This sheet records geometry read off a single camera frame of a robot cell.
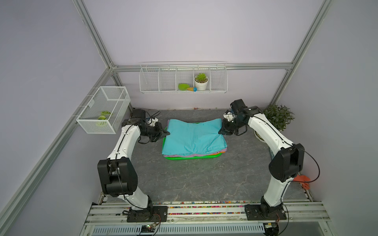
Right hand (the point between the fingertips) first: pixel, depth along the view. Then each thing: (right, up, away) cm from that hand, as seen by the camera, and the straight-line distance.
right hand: (219, 131), depth 84 cm
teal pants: (-20, -4, 0) cm, 20 cm away
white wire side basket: (-62, +19, +2) cm, 65 cm away
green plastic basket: (-21, -15, -2) cm, 26 cm away
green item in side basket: (-62, +10, -7) cm, 63 cm away
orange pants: (-2, -13, 0) cm, 13 cm away
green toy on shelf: (-22, +29, +14) cm, 39 cm away
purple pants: (-15, -13, -3) cm, 20 cm away
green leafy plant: (+37, +8, +3) cm, 38 cm away
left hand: (-28, -1, -3) cm, 28 cm away
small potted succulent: (-10, +31, +7) cm, 33 cm away
